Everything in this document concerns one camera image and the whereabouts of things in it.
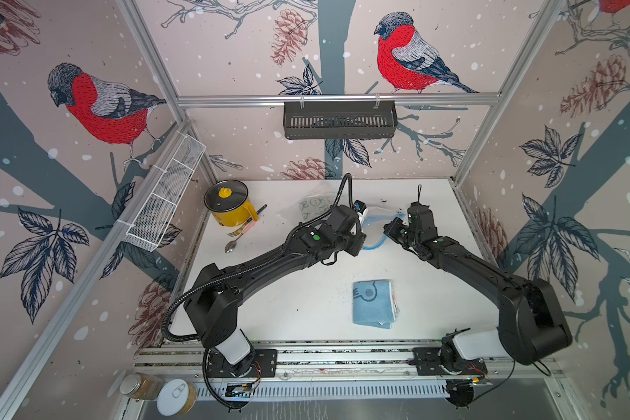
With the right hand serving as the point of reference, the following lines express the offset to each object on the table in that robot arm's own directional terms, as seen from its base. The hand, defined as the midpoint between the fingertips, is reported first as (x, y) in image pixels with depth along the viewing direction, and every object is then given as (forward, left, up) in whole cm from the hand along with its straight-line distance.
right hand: (383, 221), depth 89 cm
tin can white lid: (-51, +56, -8) cm, 76 cm away
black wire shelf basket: (+40, +15, +15) cm, 45 cm away
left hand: (-9, +8, +6) cm, 13 cm away
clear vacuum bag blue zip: (-2, +2, +2) cm, 3 cm away
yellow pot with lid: (+9, +59, -1) cm, 60 cm away
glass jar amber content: (-49, +64, -4) cm, 81 cm away
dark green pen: (+15, +49, -13) cm, 52 cm away
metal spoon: (-3, +58, -14) cm, 59 cm away
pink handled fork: (+3, +54, -13) cm, 56 cm away
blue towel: (-24, +4, -13) cm, 27 cm away
